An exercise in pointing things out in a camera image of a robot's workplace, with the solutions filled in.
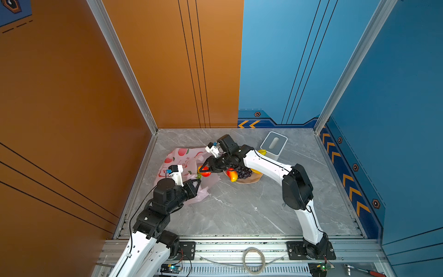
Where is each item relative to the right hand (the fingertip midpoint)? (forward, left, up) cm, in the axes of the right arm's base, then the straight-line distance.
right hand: (205, 169), depth 82 cm
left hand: (-8, 0, +6) cm, 10 cm away
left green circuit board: (-37, +13, -17) cm, 43 cm away
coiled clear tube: (-33, -26, -15) cm, 45 cm away
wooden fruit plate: (+3, -25, -12) cm, 28 cm away
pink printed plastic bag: (+9, +9, -4) cm, 13 cm away
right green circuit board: (-37, -49, -18) cm, 64 cm away
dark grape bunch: (+4, -20, -9) cm, 22 cm away
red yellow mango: (+1, -13, -6) cm, 15 cm away
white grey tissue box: (+27, -40, -13) cm, 50 cm away
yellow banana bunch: (+15, -30, -5) cm, 34 cm away
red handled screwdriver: (-38, -70, -16) cm, 82 cm away
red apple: (-3, -1, +1) cm, 3 cm away
